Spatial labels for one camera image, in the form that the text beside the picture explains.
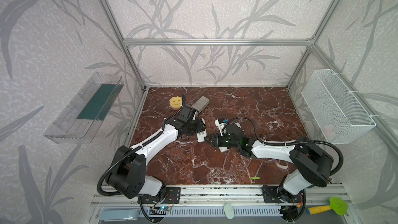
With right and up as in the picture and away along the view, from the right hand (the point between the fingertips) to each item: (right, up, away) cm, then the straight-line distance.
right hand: (206, 135), depth 82 cm
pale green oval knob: (+10, -31, -14) cm, 35 cm away
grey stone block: (-4, +16, +24) cm, 30 cm away
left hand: (0, +6, +4) cm, 7 cm away
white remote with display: (-2, 0, +1) cm, 2 cm away
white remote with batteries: (+10, -9, +5) cm, 14 cm away
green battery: (+26, -22, -2) cm, 34 cm away
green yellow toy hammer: (+60, -29, -12) cm, 68 cm away
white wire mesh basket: (+56, +13, -19) cm, 60 cm away
